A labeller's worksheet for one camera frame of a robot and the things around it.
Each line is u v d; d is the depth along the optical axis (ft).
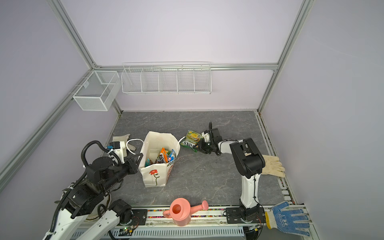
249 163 1.73
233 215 2.42
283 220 2.38
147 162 2.15
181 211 2.15
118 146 1.90
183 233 5.18
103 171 1.52
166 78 3.29
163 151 2.57
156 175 2.34
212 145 2.61
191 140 3.23
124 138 3.43
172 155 2.49
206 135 3.13
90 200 1.46
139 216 2.42
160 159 2.43
